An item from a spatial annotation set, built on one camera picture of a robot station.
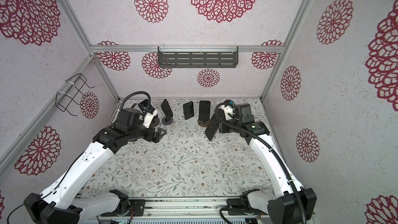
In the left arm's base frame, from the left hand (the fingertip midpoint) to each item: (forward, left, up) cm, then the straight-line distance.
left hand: (156, 130), depth 75 cm
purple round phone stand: (+21, +1, -23) cm, 31 cm away
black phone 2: (+30, -14, -19) cm, 38 cm away
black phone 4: (+2, -28, -1) cm, 28 cm away
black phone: (+24, 0, -12) cm, 27 cm away
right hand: (+3, -30, +3) cm, 30 cm away
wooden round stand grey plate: (+20, -24, -23) cm, 39 cm away
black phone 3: (+22, -25, -10) cm, 35 cm away
